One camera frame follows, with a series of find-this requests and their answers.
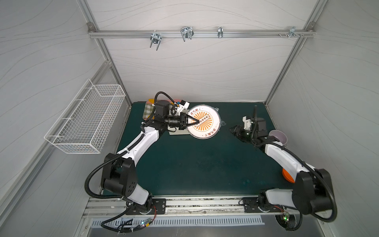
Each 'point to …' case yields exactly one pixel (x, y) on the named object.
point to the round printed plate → (209, 121)
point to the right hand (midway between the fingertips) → (230, 130)
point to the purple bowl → (280, 136)
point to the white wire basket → (84, 127)
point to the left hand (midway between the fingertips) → (198, 123)
